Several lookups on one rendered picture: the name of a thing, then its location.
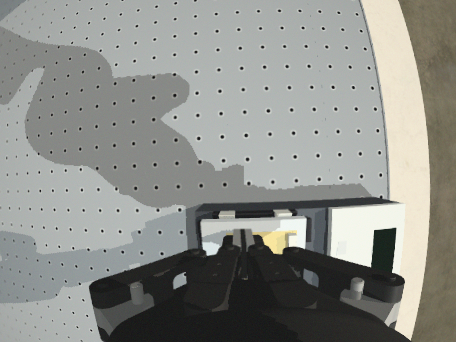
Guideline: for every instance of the grey base plate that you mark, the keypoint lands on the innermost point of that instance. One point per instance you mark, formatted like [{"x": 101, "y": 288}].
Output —
[{"x": 120, "y": 118}]

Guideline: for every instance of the grey and white cassette dock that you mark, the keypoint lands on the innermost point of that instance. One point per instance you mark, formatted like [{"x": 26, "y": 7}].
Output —
[{"x": 368, "y": 231}]

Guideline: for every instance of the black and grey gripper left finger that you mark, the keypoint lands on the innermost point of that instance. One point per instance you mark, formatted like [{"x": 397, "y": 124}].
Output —
[{"x": 118, "y": 297}]

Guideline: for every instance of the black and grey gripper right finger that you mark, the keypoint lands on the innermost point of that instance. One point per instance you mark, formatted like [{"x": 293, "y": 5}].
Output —
[{"x": 373, "y": 290}]

